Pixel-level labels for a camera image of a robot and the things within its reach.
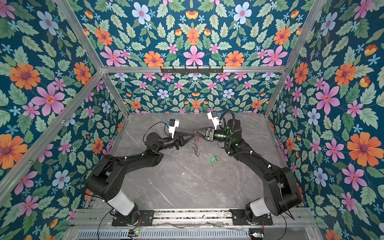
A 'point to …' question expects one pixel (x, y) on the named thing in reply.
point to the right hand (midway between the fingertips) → (195, 132)
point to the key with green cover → (213, 159)
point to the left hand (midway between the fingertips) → (194, 134)
